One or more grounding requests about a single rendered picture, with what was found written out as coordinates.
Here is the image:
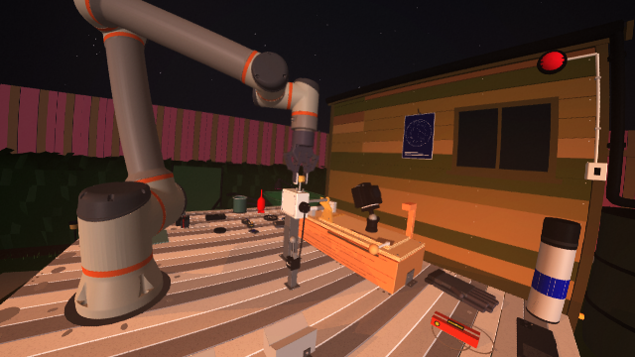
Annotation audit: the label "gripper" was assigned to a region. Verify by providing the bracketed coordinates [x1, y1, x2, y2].
[283, 128, 320, 188]

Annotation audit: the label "white hub box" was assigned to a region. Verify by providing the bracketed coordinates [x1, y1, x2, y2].
[280, 187, 312, 221]

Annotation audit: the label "dark blue star chart poster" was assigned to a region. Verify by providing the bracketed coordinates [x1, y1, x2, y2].
[401, 111, 437, 161]

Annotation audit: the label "orange wooden tracker boards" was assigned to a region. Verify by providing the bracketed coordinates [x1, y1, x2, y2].
[300, 210, 427, 295]

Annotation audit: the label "black ball head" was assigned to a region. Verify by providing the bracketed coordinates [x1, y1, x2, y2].
[364, 207, 381, 234]

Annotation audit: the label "grey box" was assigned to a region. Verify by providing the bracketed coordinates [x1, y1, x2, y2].
[262, 312, 319, 357]

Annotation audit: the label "wooden shed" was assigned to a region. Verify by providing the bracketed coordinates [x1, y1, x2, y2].
[325, 20, 635, 332]

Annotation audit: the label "dark shed window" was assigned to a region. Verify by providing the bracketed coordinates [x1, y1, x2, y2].
[451, 97, 561, 176]

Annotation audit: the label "red spirit level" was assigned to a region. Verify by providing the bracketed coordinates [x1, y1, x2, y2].
[429, 310, 482, 349]

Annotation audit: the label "pink wooden fence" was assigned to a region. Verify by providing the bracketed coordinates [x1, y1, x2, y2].
[0, 82, 331, 169]

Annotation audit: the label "dark green hedge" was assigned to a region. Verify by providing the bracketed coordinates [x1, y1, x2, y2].
[0, 147, 328, 252]

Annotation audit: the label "red round lamp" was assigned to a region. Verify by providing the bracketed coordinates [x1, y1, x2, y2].
[536, 49, 569, 75]

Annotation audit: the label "white flask blue band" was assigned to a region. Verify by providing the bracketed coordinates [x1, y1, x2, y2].
[525, 216, 583, 325]

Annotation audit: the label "black tablet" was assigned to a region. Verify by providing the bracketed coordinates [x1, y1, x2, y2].
[515, 316, 562, 357]

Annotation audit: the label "black water barrel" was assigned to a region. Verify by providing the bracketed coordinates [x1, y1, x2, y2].
[574, 205, 635, 357]

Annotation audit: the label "grey tracker stand post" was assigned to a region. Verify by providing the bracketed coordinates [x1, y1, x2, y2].
[281, 216, 306, 291]

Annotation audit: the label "black camera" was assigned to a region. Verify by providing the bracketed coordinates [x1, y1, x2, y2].
[350, 181, 384, 210]

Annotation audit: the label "orange upright bracket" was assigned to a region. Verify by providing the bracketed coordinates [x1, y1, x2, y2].
[401, 201, 419, 240]

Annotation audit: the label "black round base plate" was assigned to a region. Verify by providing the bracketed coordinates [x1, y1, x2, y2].
[63, 270, 173, 327]

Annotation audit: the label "white wall switch box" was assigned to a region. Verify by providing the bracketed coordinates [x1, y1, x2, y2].
[583, 161, 609, 182]

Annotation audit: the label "white cable conduit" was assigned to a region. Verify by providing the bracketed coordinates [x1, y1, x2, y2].
[566, 51, 602, 165]

